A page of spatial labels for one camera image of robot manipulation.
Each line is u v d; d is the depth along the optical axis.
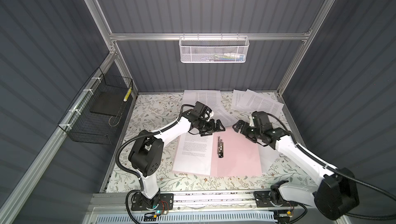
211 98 1.22
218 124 0.77
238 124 0.75
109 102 0.76
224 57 0.92
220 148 0.89
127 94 0.81
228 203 0.74
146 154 0.49
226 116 1.06
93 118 0.72
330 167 0.43
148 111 1.11
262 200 0.73
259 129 0.63
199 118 0.71
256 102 1.16
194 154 0.90
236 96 1.20
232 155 0.83
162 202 0.72
